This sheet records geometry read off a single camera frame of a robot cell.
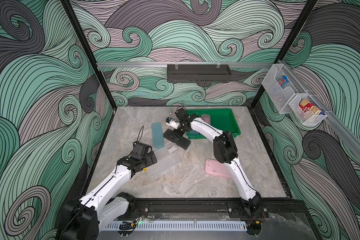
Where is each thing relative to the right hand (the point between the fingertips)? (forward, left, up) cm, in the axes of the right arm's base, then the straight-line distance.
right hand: (178, 132), depth 103 cm
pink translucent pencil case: (+13, -22, 0) cm, 25 cm away
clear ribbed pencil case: (-23, +8, 0) cm, 25 cm away
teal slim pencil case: (-3, +14, -2) cm, 15 cm away
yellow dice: (-31, +17, +11) cm, 37 cm away
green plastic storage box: (+12, -35, -1) cm, 37 cm away
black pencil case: (-10, -2, +4) cm, 11 cm away
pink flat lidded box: (-26, -21, 0) cm, 33 cm away
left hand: (-22, +17, +6) cm, 28 cm away
